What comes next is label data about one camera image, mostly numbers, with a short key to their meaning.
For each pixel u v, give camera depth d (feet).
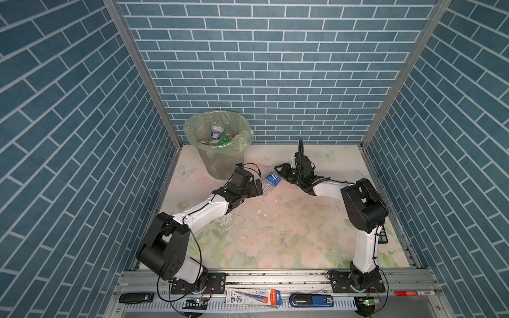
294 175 2.78
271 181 2.99
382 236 2.77
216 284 2.43
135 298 2.22
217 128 3.15
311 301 2.18
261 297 2.29
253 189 2.64
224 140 2.85
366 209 1.75
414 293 2.33
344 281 2.42
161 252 1.40
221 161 3.08
